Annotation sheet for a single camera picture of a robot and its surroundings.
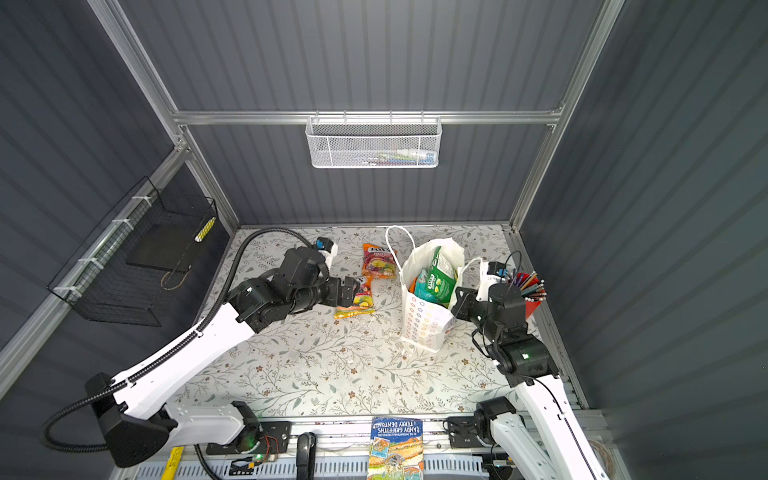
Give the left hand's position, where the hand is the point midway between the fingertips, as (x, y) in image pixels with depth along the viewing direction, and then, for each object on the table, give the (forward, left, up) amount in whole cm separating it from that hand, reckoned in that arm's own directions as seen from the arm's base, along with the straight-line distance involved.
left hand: (343, 281), depth 73 cm
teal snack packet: (+4, -21, -10) cm, 23 cm away
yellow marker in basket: (+18, +39, +2) cm, 43 cm away
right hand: (-4, -29, -1) cm, 29 cm away
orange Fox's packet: (+23, -9, -22) cm, 33 cm away
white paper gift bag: (-9, -20, -7) cm, 23 cm away
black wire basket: (+9, +50, +5) cm, 51 cm away
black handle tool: (-33, +10, -21) cm, 40 cm away
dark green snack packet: (+2, -26, -5) cm, 26 cm away
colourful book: (-33, -11, -23) cm, 42 cm away
